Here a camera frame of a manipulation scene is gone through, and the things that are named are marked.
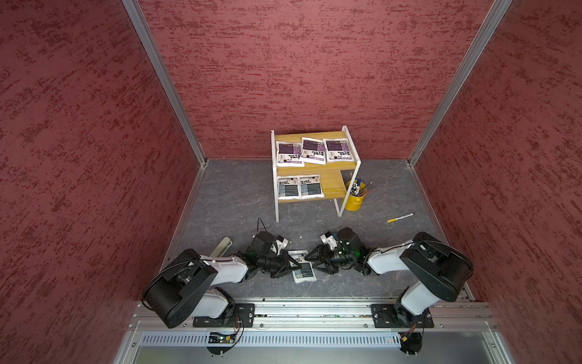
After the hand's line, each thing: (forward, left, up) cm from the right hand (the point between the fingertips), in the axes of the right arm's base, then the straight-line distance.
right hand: (309, 267), depth 82 cm
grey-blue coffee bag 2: (+26, +7, +15) cm, 31 cm away
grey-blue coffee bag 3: (-2, +1, 0) cm, 3 cm away
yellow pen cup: (+28, -22, +5) cm, 36 cm away
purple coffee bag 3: (+30, -11, +31) cm, 45 cm away
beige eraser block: (+8, +34, +1) cm, 35 cm away
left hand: (-2, +4, +1) cm, 4 cm away
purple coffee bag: (+28, +6, +32) cm, 43 cm away
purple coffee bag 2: (+29, -3, +32) cm, 43 cm away
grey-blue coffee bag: (+27, -2, +15) cm, 30 cm away
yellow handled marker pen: (+20, -38, -3) cm, 43 cm away
